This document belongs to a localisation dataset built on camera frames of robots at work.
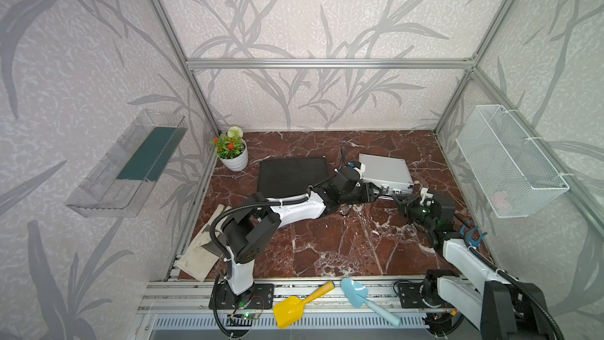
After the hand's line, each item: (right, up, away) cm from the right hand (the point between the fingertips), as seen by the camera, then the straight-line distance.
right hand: (391, 193), depth 85 cm
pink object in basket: (+31, 0, -10) cm, 33 cm away
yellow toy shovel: (-36, -33, -15) cm, 51 cm away
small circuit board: (-48, -35, -15) cm, 61 cm away
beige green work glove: (-70, -22, -5) cm, 73 cm away
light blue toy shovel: (-15, -30, -12) cm, 36 cm away
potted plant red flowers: (-62, +16, +10) cm, 65 cm away
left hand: (-5, 0, -4) cm, 7 cm away
